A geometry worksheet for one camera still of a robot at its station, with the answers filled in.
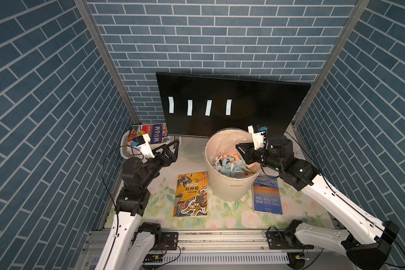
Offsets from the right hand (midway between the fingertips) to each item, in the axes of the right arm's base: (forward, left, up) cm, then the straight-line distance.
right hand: (239, 146), depth 68 cm
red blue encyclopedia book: (+23, +48, -21) cm, 57 cm away
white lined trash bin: (-13, +3, -4) cm, 14 cm away
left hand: (-3, +24, +3) cm, 24 cm away
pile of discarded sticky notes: (+3, +1, -19) cm, 20 cm away
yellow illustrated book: (-10, +21, -31) cm, 39 cm away
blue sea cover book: (-6, -18, -32) cm, 37 cm away
